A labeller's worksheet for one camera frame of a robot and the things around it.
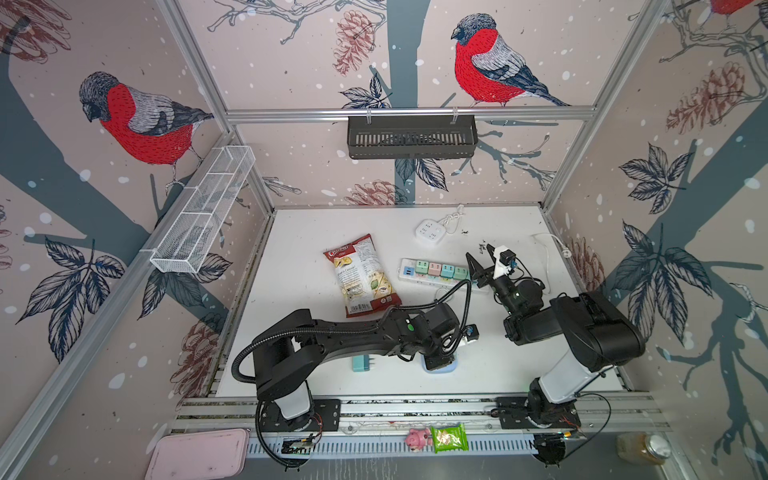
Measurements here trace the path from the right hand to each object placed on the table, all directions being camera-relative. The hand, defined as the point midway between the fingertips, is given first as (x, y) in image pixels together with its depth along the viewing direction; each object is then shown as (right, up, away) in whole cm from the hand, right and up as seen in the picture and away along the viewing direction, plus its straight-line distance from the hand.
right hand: (477, 253), depth 85 cm
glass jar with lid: (+29, -40, -23) cm, 54 cm away
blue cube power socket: (-12, -26, -17) cm, 33 cm away
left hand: (-9, -26, -9) cm, 29 cm away
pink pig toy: (-19, -42, -17) cm, 49 cm away
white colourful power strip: (-11, -7, +11) cm, 17 cm away
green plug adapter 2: (-15, -5, +10) cm, 19 cm away
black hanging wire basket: (-18, +40, +19) cm, 48 cm away
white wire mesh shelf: (-76, +2, -15) cm, 78 cm away
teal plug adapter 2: (-33, -30, -5) cm, 45 cm away
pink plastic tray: (-69, -44, -19) cm, 84 cm away
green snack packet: (-11, -42, -16) cm, 47 cm away
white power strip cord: (+41, -1, +25) cm, 48 cm away
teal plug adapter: (-7, -6, +9) cm, 13 cm away
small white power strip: (-11, +6, +25) cm, 28 cm away
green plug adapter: (-3, -7, +7) cm, 11 cm away
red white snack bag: (-35, -9, +10) cm, 37 cm away
